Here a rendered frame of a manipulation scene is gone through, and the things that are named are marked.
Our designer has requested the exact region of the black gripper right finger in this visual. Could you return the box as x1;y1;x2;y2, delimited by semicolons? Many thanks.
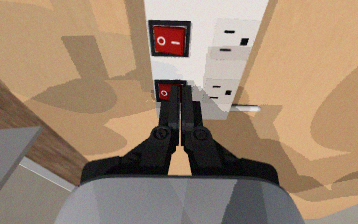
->
181;85;279;185

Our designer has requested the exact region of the white power strip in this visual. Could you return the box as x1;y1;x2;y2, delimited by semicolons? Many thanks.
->
144;0;269;120

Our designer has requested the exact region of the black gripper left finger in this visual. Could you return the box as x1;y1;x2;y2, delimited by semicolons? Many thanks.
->
80;85;180;183

